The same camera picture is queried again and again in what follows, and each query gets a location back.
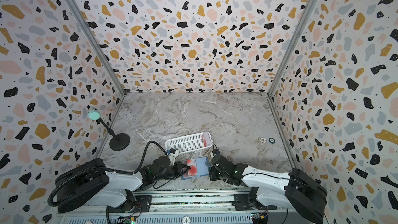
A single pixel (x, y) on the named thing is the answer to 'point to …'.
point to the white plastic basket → (190, 143)
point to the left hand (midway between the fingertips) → (194, 167)
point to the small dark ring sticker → (272, 140)
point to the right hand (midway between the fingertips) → (207, 171)
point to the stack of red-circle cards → (205, 142)
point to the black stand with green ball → (120, 141)
